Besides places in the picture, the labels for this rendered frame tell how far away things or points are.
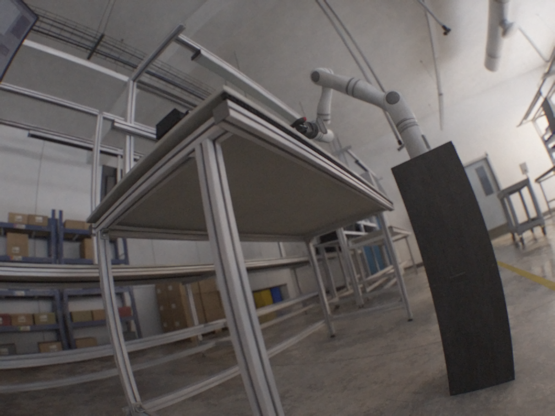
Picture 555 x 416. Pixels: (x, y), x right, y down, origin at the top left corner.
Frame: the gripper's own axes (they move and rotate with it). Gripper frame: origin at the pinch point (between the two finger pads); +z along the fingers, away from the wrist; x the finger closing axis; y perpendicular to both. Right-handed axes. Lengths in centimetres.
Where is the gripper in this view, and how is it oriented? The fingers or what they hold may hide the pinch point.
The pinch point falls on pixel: (298, 121)
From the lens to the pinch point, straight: 113.7
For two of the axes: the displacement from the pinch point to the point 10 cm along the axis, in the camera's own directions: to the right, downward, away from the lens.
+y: -7.8, 3.6, 5.1
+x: -3.6, -9.3, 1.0
